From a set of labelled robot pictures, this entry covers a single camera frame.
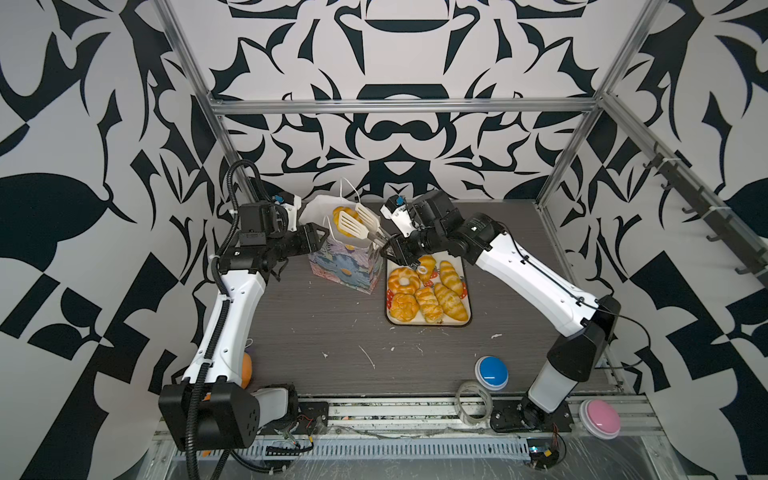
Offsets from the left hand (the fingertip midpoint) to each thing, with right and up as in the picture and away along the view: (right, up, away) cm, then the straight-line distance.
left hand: (320, 228), depth 75 cm
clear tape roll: (+34, -44, -2) cm, 56 cm away
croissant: (+7, +4, 0) cm, 8 cm away
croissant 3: (+37, -16, +21) cm, 45 cm away
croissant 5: (+35, -22, +14) cm, 44 cm away
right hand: (+16, -5, -4) cm, 17 cm away
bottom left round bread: (+21, -23, +13) cm, 34 cm away
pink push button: (+68, -46, -2) cm, 82 cm away
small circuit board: (+53, -53, -4) cm, 75 cm away
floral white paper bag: (+6, -9, +8) cm, 13 cm away
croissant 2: (+30, -11, +24) cm, 40 cm away
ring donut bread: (+22, -16, +22) cm, 36 cm away
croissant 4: (+29, -24, +12) cm, 40 cm away
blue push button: (+44, -38, +4) cm, 58 cm away
